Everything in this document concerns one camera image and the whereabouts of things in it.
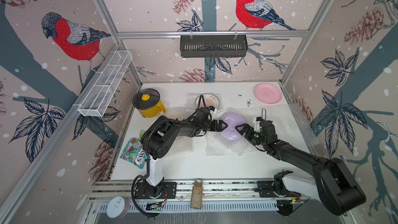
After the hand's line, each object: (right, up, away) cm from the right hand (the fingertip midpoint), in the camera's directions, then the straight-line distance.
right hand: (239, 128), depth 88 cm
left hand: (-8, +2, +4) cm, 9 cm away
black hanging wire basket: (-14, +53, +17) cm, 58 cm away
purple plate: (-3, +4, +7) cm, 8 cm away
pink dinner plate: (+28, +21, +26) cm, 44 cm away
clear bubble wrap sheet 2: (-6, -7, -2) cm, 9 cm away
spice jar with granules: (-24, -26, -19) cm, 40 cm away
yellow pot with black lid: (-57, +15, +7) cm, 59 cm away
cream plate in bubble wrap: (-32, -9, -3) cm, 34 cm away
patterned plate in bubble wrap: (-14, +16, +22) cm, 31 cm away
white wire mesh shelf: (-72, +16, -18) cm, 76 cm away
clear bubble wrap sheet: (+34, 0, +9) cm, 35 cm away
